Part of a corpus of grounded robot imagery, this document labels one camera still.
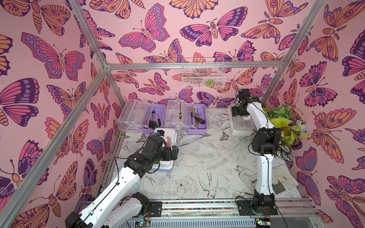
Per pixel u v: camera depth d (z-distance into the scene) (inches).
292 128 30.8
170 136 35.4
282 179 33.0
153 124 43.1
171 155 25.7
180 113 40.6
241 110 34.1
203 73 37.5
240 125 41.2
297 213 29.2
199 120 42.6
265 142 24.3
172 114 49.0
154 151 21.9
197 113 45.7
